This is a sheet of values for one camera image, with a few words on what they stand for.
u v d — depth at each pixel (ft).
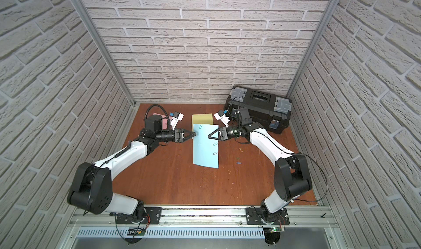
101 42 2.86
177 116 2.46
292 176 1.46
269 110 3.07
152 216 2.40
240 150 3.16
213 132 2.47
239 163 2.99
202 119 3.61
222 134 2.28
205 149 2.72
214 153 2.47
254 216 2.42
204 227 2.35
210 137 2.48
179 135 2.34
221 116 2.43
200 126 2.54
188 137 2.47
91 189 1.39
